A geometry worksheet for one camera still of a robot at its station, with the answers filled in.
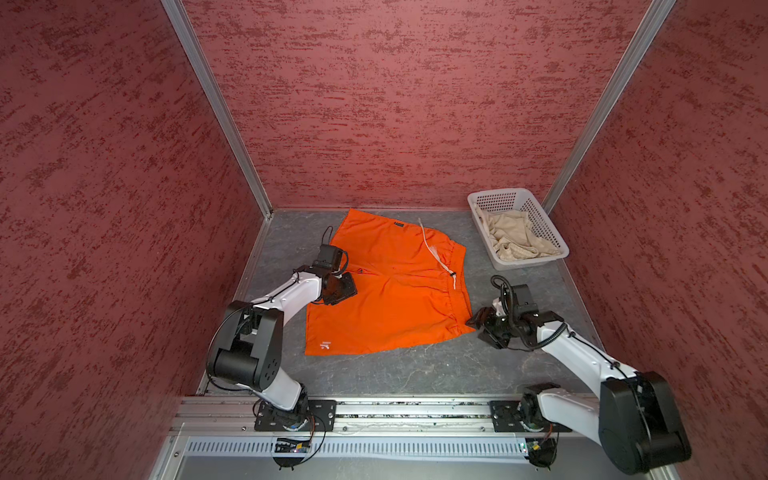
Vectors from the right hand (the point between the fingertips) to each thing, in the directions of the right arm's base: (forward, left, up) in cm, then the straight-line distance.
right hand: (469, 332), depth 85 cm
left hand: (+13, +35, +1) cm, 37 cm away
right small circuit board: (-27, -11, -5) cm, 30 cm away
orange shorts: (+18, +16, -2) cm, 24 cm away
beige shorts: (+37, -24, -1) cm, 44 cm away
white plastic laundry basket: (+53, -28, +3) cm, 60 cm away
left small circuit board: (-25, +48, -5) cm, 55 cm away
